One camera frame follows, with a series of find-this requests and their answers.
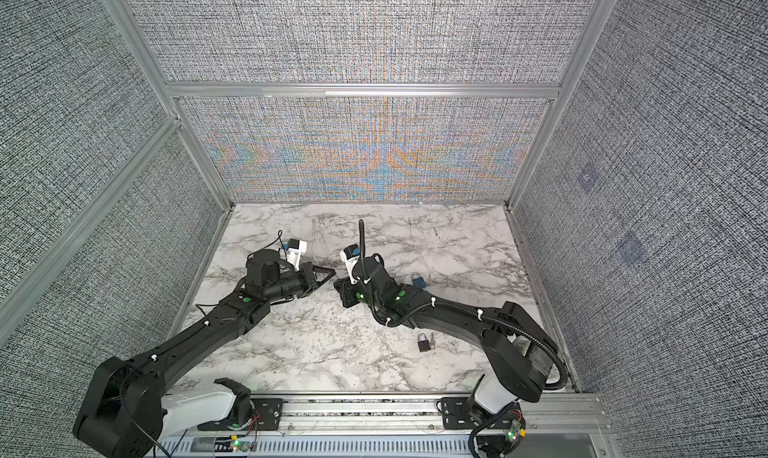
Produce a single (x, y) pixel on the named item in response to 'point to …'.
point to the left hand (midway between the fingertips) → (336, 273)
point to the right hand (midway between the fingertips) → (337, 282)
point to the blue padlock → (418, 281)
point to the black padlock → (423, 343)
